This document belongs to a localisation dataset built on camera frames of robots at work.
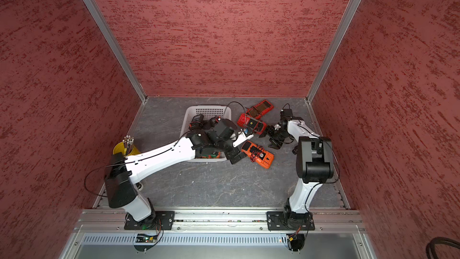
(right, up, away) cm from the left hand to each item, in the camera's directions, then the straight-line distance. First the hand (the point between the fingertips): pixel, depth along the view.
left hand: (238, 147), depth 77 cm
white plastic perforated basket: (-29, +15, +23) cm, 40 cm away
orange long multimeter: (+10, -6, +12) cm, 17 cm away
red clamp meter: (+12, +8, +20) cm, 24 cm away
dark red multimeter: (+14, +17, +33) cm, 40 cm away
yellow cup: (-59, -2, +9) cm, 59 cm away
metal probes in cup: (-50, +2, +2) cm, 50 cm away
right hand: (+14, 0, +16) cm, 21 cm away
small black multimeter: (-22, +10, +18) cm, 30 cm away
